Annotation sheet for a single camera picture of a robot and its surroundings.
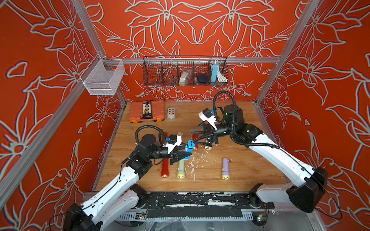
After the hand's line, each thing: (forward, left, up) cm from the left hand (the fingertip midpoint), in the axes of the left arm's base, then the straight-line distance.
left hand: (189, 149), depth 64 cm
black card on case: (+39, +33, -19) cm, 55 cm away
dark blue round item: (+50, -7, +3) cm, 51 cm away
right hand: (+1, -1, +7) cm, 7 cm away
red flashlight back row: (+24, +17, -27) cm, 40 cm away
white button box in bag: (+40, +15, -22) cm, 49 cm away
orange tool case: (+40, +43, -22) cm, 63 cm away
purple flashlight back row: (+15, -12, -25) cm, 32 cm away
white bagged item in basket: (+48, +6, +6) cm, 49 cm away
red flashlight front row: (-4, +13, -23) cm, 27 cm away
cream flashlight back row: (+23, +7, -24) cm, 34 cm away
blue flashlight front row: (-2, 0, +6) cm, 6 cm away
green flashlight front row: (-3, +4, -23) cm, 24 cm away
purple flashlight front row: (-3, -21, -24) cm, 32 cm away
